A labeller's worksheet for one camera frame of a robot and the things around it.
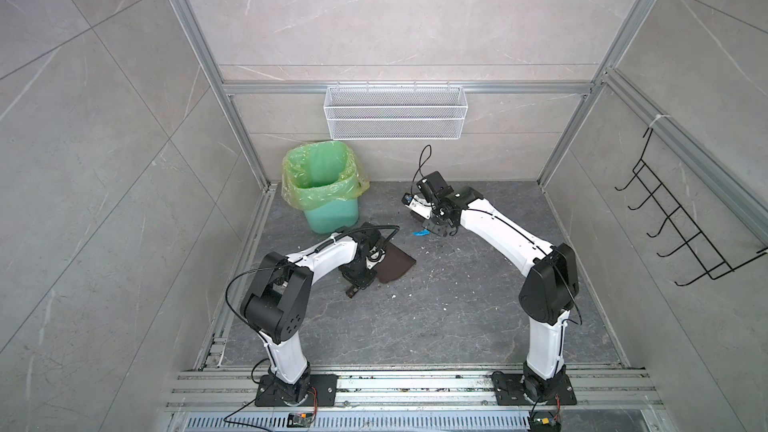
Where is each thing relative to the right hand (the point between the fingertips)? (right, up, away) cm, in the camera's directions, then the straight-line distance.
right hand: (436, 213), depth 90 cm
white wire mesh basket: (-14, +34, +10) cm, 38 cm away
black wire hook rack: (+50, -9, -32) cm, 60 cm away
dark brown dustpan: (-12, -18, +9) cm, 23 cm away
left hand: (-24, -20, 0) cm, 31 cm away
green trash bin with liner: (-39, +12, +17) cm, 44 cm away
